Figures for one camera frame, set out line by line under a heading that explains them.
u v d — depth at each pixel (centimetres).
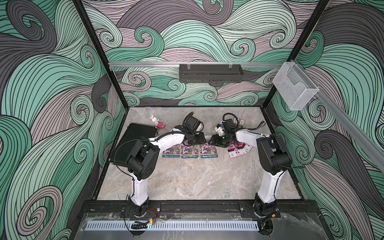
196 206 75
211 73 96
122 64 96
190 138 73
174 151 95
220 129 92
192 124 73
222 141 85
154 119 103
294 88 73
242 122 110
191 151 94
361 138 54
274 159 50
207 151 94
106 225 70
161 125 107
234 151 95
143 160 49
